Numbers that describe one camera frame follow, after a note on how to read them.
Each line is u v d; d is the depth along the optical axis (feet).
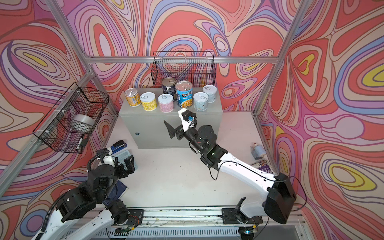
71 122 2.27
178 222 2.38
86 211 1.48
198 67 3.15
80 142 2.36
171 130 1.85
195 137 1.85
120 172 1.91
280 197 1.29
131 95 2.31
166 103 2.27
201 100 2.33
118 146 3.16
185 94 2.24
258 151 2.96
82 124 2.31
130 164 1.98
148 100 2.33
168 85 2.31
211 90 2.46
